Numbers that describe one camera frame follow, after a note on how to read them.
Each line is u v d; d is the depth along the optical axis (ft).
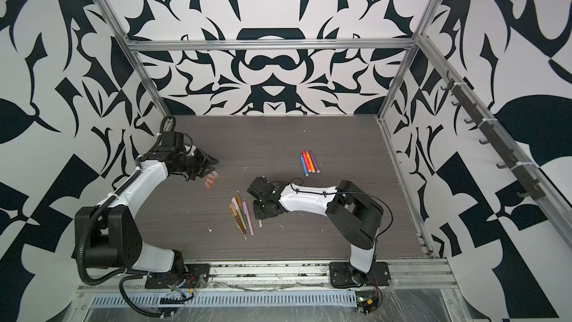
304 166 3.30
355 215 1.53
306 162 3.34
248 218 2.84
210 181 3.13
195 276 2.42
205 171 2.60
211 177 3.16
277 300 2.13
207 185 3.09
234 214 2.86
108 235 1.40
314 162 3.34
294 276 2.49
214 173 3.16
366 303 2.33
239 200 2.99
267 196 2.20
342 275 2.41
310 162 3.34
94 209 1.45
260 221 2.79
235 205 2.93
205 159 2.50
